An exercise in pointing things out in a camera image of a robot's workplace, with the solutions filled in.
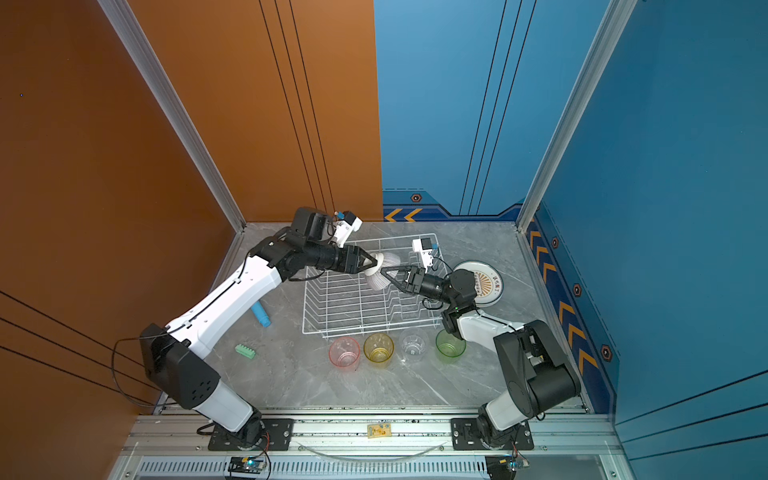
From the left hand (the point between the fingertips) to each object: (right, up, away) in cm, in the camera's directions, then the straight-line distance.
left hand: (372, 259), depth 75 cm
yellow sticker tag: (+2, -43, -1) cm, 43 cm away
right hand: (+2, -5, -3) cm, 6 cm away
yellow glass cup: (+1, -27, +12) cm, 29 cm away
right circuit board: (+31, -49, -4) cm, 58 cm away
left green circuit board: (-30, -49, -4) cm, 57 cm away
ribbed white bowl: (+1, -5, -2) cm, 6 cm away
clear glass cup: (+11, -27, +12) cm, 31 cm away
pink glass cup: (-9, -28, +12) cm, 32 cm away
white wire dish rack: (-11, -16, +22) cm, 29 cm away
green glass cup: (+22, -27, +12) cm, 36 cm away
